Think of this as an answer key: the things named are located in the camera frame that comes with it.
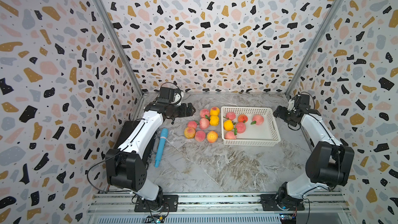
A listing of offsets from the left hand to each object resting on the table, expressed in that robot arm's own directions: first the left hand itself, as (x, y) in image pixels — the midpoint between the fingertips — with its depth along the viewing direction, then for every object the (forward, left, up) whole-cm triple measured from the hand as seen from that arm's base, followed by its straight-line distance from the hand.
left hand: (189, 110), depth 83 cm
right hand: (+2, -52, -7) cm, 53 cm away
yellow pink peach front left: (-4, +1, -17) cm, 18 cm away
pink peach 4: (+5, -43, -17) cm, 46 cm away
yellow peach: (+5, -14, -18) cm, 23 cm away
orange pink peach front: (-7, -13, -17) cm, 22 cm away
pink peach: (+9, -25, -18) cm, 32 cm away
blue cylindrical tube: (-15, +18, -20) cm, 31 cm away
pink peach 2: (-2, -30, -16) cm, 34 cm away
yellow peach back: (+13, -15, -17) cm, 26 cm away
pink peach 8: (-6, -23, -17) cm, 29 cm away
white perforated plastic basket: (-4, -46, -21) cm, 50 cm away
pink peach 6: (+2, -8, -17) cm, 18 cm away
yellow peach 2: (+1, -23, -17) cm, 28 cm away
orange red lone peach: (+7, -33, -17) cm, 38 cm away
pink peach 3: (+11, -7, -16) cm, 21 cm away
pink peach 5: (+2, 0, -17) cm, 17 cm away
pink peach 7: (-7, -5, -16) cm, 18 cm away
